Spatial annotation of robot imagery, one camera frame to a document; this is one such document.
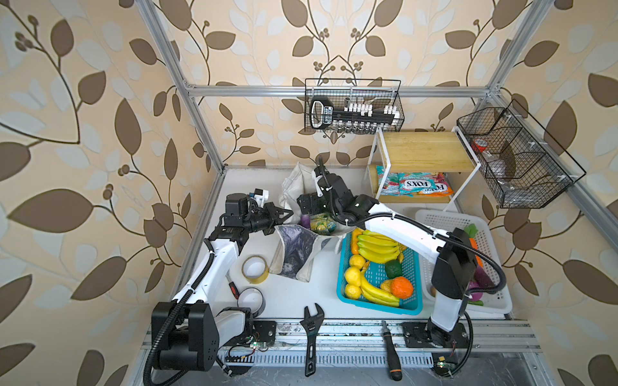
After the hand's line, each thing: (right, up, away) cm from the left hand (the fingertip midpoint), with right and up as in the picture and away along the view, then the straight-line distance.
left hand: (294, 212), depth 77 cm
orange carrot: (+66, -9, +14) cm, 68 cm away
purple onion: (+59, -28, +1) cm, 65 cm away
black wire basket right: (+72, +15, -2) cm, 73 cm away
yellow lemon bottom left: (+19, -27, +2) cm, 33 cm away
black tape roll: (-12, -34, +2) cm, 36 cm away
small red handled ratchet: (-23, -27, +8) cm, 36 cm away
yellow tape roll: (-13, -26, +9) cm, 30 cm away
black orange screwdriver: (+30, -42, -7) cm, 52 cm away
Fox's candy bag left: (+39, +10, +12) cm, 42 cm away
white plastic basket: (+58, -6, +17) cm, 61 cm away
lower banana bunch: (+27, -27, 0) cm, 38 cm away
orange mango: (+21, -12, +14) cm, 28 cm away
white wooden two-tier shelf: (+40, +15, -1) cm, 43 cm away
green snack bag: (+9, -5, +10) cm, 14 cm away
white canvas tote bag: (0, -14, +5) cm, 14 cm away
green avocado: (+34, -20, +6) cm, 40 cm away
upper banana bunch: (+31, -15, +13) cm, 36 cm away
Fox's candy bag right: (+54, +8, +12) cm, 56 cm away
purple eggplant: (+3, -4, +8) cm, 10 cm away
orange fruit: (+34, -24, -1) cm, 42 cm away
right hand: (+5, +4, +5) cm, 8 cm away
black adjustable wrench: (+6, -36, -1) cm, 36 cm away
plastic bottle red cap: (+66, +18, +4) cm, 69 cm away
